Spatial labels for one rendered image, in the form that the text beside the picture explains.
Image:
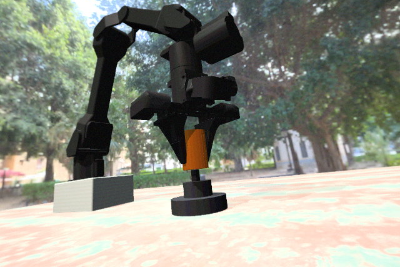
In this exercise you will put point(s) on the orange knob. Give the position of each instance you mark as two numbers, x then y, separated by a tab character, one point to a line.
196	152

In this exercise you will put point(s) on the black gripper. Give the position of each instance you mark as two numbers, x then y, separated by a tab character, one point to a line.
172	115

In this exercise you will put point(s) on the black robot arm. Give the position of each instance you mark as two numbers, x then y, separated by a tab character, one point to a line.
216	40

